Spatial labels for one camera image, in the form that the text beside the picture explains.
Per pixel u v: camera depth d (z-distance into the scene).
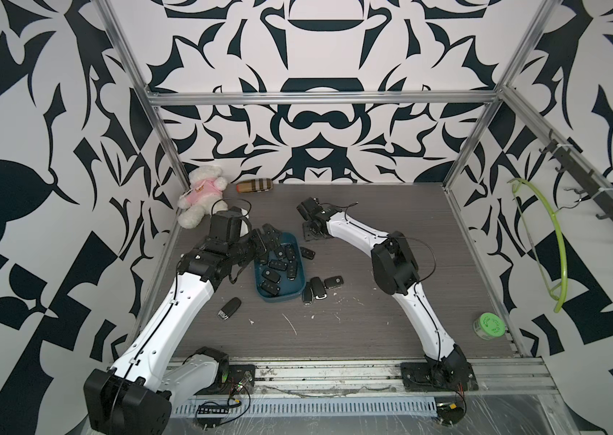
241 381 0.73
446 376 0.65
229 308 0.87
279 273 0.94
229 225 0.57
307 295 0.88
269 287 0.89
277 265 0.95
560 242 0.66
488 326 0.79
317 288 0.90
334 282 0.91
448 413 0.72
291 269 0.94
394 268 0.62
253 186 1.15
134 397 0.36
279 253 0.98
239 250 0.62
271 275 0.93
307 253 0.98
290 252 0.97
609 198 0.58
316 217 0.79
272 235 0.68
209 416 0.72
